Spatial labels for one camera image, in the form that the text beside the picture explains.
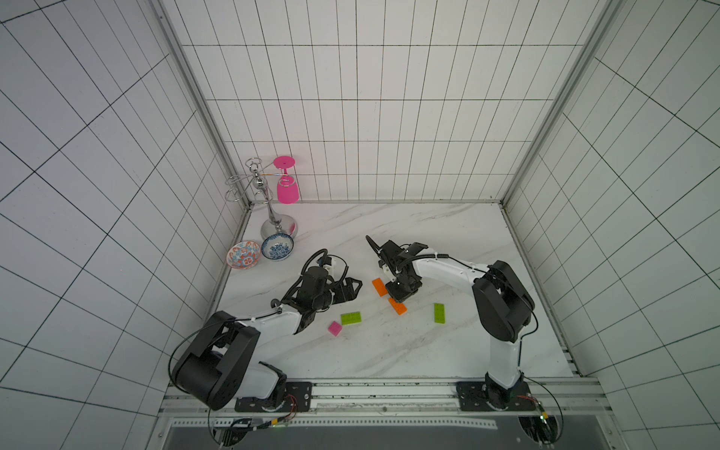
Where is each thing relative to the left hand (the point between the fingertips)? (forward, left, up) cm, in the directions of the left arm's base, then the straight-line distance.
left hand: (350, 289), depth 89 cm
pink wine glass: (+35, +25, +12) cm, 45 cm away
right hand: (+2, -16, -3) cm, 17 cm away
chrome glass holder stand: (+27, +34, +19) cm, 48 cm away
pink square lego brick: (-11, +4, -3) cm, 13 cm away
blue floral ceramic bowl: (+19, +29, -3) cm, 34 cm away
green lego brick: (-6, -29, -4) cm, 30 cm away
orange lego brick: (+3, -10, -4) cm, 11 cm away
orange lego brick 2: (-4, -16, -3) cm, 17 cm away
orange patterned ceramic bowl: (+15, +40, -3) cm, 43 cm away
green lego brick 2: (-8, 0, -5) cm, 9 cm away
